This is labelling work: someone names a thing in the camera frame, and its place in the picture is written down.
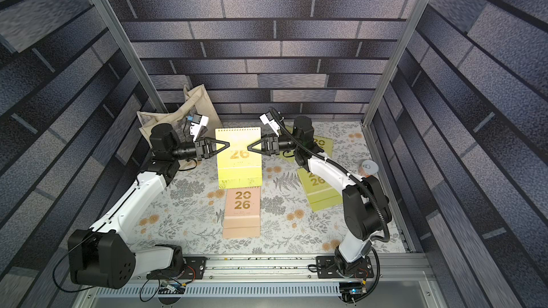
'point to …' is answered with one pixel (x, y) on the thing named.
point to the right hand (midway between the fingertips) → (247, 147)
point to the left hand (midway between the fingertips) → (226, 146)
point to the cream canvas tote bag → (197, 100)
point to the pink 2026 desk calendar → (242, 213)
